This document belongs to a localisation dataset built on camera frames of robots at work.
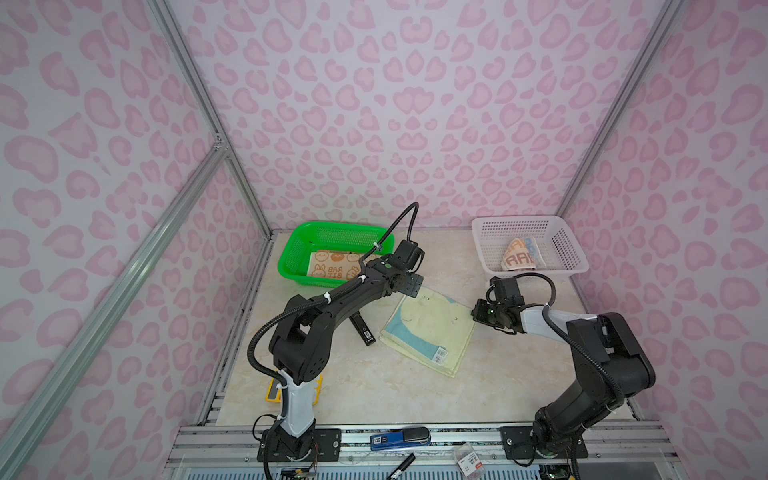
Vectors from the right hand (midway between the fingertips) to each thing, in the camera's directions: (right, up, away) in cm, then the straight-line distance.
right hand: (471, 308), depth 96 cm
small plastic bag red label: (-8, -31, -26) cm, 41 cm away
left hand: (-20, +10, -4) cm, 23 cm away
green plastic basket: (-56, +23, +16) cm, 63 cm away
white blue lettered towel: (+20, +17, +8) cm, 28 cm away
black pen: (-23, -33, -26) cm, 47 cm away
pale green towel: (-13, -6, -3) cm, 14 cm away
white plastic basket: (+35, +20, +13) cm, 43 cm away
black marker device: (-34, -6, -5) cm, 35 cm away
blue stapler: (-21, -26, -25) cm, 42 cm away
